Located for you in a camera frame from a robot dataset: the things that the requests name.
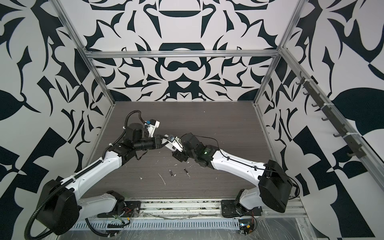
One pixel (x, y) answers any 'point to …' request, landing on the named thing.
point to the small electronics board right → (247, 225)
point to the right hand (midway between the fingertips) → (177, 144)
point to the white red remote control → (168, 144)
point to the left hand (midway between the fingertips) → (171, 137)
